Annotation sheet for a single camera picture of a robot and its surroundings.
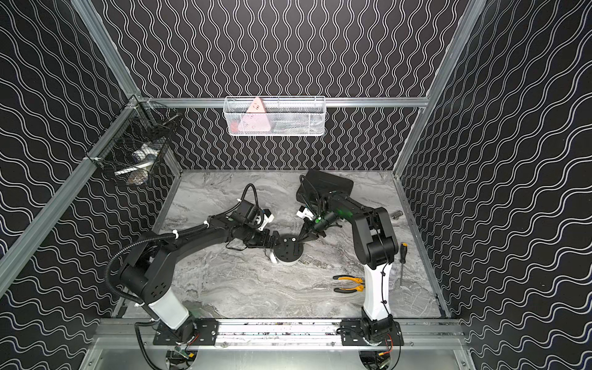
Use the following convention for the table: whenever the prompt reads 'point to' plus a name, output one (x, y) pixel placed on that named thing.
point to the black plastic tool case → (314, 183)
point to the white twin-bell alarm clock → (289, 251)
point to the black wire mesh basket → (133, 143)
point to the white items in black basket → (138, 173)
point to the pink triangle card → (254, 122)
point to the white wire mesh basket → (284, 116)
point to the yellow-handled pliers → (358, 287)
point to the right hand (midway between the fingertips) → (300, 241)
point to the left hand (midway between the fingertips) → (275, 241)
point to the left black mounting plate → (206, 334)
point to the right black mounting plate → (351, 334)
